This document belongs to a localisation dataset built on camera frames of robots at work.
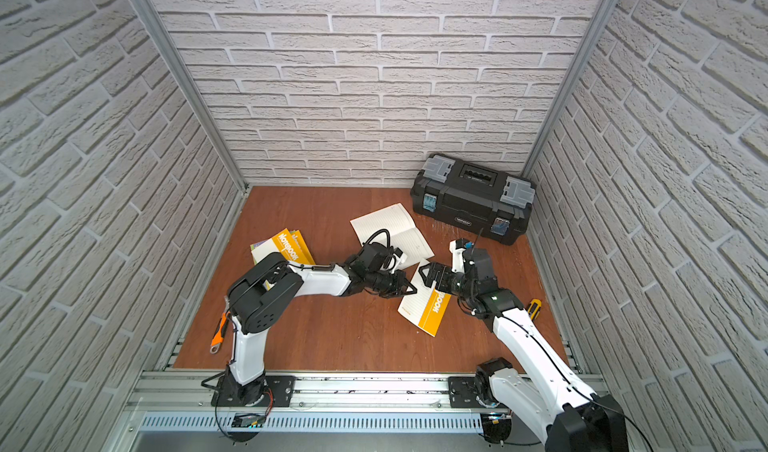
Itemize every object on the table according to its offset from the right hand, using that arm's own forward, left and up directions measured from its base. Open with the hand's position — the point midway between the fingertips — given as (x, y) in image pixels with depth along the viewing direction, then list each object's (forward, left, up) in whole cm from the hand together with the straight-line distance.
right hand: (434, 273), depth 81 cm
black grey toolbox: (+25, -16, +3) cm, 30 cm away
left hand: (-2, +3, -7) cm, 8 cm away
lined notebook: (+25, +7, -12) cm, 29 cm away
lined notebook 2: (+18, +46, -8) cm, 50 cm away
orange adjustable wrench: (-9, +62, -11) cm, 63 cm away
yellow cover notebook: (-5, +2, -11) cm, 13 cm away
